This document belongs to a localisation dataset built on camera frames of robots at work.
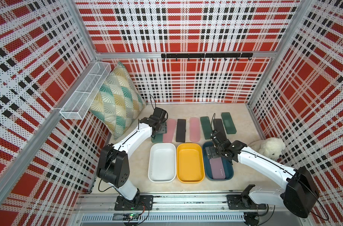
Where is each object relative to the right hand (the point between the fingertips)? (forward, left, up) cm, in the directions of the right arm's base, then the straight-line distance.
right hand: (217, 149), depth 84 cm
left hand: (+13, +36, +4) cm, 38 cm away
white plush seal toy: (-4, -26, +10) cm, 28 cm away
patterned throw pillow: (+25, +62, +16) cm, 69 cm away
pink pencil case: (+16, +32, -11) cm, 37 cm away
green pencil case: (+20, +3, -6) cm, 22 cm away
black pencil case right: (+25, -7, -10) cm, 28 cm away
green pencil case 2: (+26, -15, -10) cm, 32 cm away
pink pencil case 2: (+21, +12, -10) cm, 26 cm away
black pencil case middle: (+21, +22, -10) cm, 32 cm away
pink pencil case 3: (-9, 0, -8) cm, 11 cm away
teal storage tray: (-7, -6, -4) cm, 10 cm away
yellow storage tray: (-6, +16, -7) cm, 19 cm away
